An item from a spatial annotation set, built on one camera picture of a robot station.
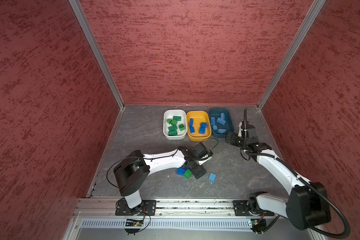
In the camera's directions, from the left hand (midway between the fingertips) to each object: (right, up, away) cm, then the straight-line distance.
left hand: (196, 169), depth 84 cm
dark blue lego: (+6, +22, +20) cm, 30 cm away
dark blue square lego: (-9, -2, +1) cm, 9 cm away
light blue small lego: (+9, -4, 0) cm, 10 cm away
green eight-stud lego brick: (-15, +23, +23) cm, 35 cm away
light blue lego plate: (+15, +28, +26) cm, 41 cm away
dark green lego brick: (-15, +19, +17) cm, 30 cm away
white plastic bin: (-19, +33, +26) cm, 46 cm away
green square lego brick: (-15, +27, +25) cm, 40 cm away
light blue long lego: (+21, +28, +26) cm, 44 cm away
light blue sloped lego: (+20, +20, +19) cm, 34 cm away
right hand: (+21, +17, +3) cm, 27 cm away
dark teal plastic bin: (+18, +34, +32) cm, 50 cm away
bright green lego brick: (-5, -2, -1) cm, 6 cm away
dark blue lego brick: (-1, +22, +22) cm, 31 cm away
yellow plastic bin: (+3, +24, +24) cm, 34 cm away
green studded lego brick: (-12, +30, +28) cm, 42 cm away
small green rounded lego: (-9, +23, +20) cm, 32 cm away
